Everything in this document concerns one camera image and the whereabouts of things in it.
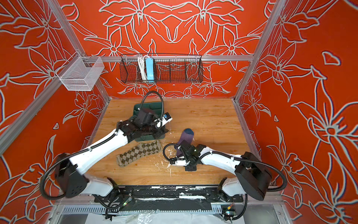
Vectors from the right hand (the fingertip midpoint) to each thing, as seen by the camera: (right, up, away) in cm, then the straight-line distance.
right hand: (184, 162), depth 84 cm
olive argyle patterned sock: (-31, +5, +4) cm, 32 cm away
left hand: (-11, +23, -6) cm, 26 cm away
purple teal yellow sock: (+3, +15, +12) cm, 19 cm away
